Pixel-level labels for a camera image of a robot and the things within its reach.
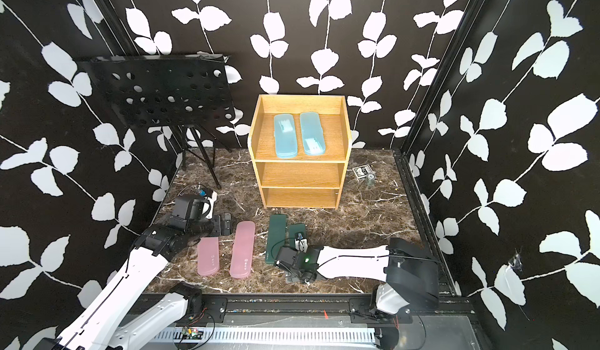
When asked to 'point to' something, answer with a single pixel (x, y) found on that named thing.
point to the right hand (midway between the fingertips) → (297, 268)
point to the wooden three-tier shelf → (301, 144)
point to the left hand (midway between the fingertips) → (225, 216)
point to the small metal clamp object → (364, 171)
